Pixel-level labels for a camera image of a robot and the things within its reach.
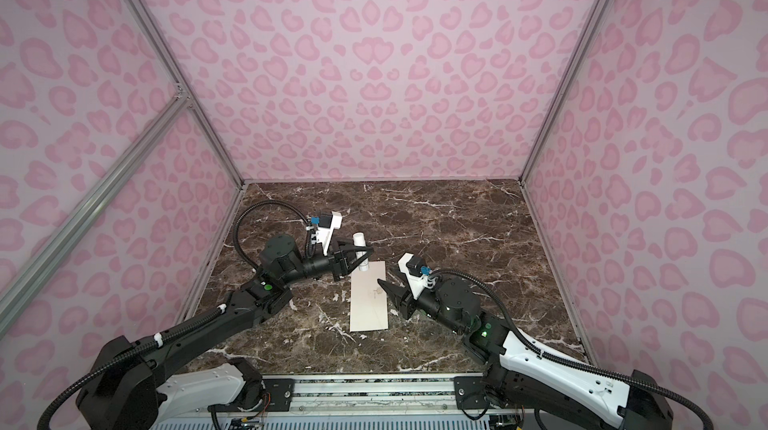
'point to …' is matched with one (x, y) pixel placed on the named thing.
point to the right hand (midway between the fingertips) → (385, 275)
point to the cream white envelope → (368, 299)
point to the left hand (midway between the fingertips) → (372, 247)
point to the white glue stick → (360, 241)
